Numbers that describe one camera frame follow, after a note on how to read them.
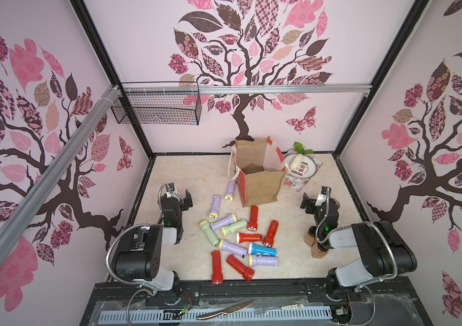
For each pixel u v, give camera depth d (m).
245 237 0.85
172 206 0.72
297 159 1.11
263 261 0.79
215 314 0.70
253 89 0.94
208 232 0.87
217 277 0.75
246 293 0.76
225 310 0.70
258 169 1.09
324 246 0.71
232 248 0.83
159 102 0.95
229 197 0.98
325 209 0.68
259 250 0.81
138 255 0.45
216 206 0.95
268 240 0.83
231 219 0.90
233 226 0.88
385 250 0.43
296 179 1.08
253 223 0.89
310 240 0.81
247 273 0.75
